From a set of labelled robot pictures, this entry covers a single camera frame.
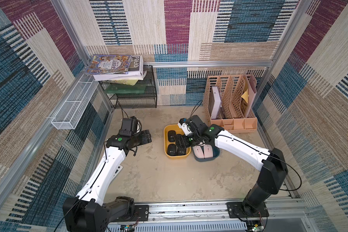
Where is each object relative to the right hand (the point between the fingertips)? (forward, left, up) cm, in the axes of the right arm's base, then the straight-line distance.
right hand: (179, 141), depth 81 cm
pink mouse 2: (+2, -19, -15) cm, 24 cm away
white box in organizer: (+27, -26, +1) cm, 38 cm away
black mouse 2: (-5, -1, +8) cm, 9 cm away
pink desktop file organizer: (+35, -37, -4) cm, 51 cm away
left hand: (+2, +19, +3) cm, 19 cm away
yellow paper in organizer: (+27, -42, +8) cm, 51 cm away
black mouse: (+13, +5, -14) cm, 20 cm away
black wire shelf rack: (+30, +28, +9) cm, 42 cm away
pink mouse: (+1, -12, -14) cm, 18 cm away
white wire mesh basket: (+3, +54, +18) cm, 57 cm away
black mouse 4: (+1, -1, -13) cm, 13 cm away
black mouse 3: (+3, +5, -15) cm, 16 cm away
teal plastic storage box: (-1, -23, -13) cm, 26 cm away
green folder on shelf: (+33, +34, +11) cm, 48 cm away
